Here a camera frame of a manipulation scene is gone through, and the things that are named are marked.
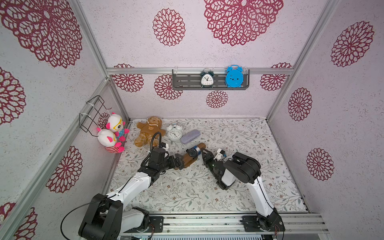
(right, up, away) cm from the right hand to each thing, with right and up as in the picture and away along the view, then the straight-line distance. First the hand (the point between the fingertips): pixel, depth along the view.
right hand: (200, 149), depth 94 cm
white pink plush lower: (-53, +7, -11) cm, 54 cm away
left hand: (-13, -5, -7) cm, 16 cm away
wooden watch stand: (-8, -6, -5) cm, 11 cm away
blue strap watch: (-2, 0, -2) cm, 3 cm away
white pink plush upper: (-53, +16, -1) cm, 55 cm away
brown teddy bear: (-32, +16, +12) cm, 38 cm away
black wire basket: (-57, +17, -22) cm, 64 cm away
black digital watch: (-5, -1, -4) cm, 6 cm away
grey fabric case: (-7, +8, +12) cm, 16 cm away
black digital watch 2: (-12, -4, -17) cm, 21 cm away
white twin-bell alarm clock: (-17, +11, +7) cm, 21 cm away
